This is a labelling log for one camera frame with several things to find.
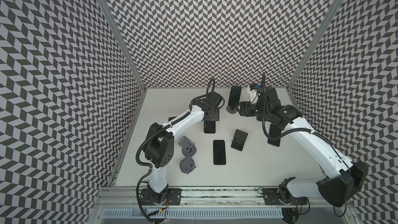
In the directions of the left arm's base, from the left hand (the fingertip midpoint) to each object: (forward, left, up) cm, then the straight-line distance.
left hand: (211, 116), depth 88 cm
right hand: (-5, -15, +12) cm, 20 cm away
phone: (-6, +1, -2) cm, 6 cm away
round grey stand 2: (-24, +13, -9) cm, 29 cm away
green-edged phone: (+16, -16, -1) cm, 22 cm away
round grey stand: (-17, +13, -6) cm, 22 cm away
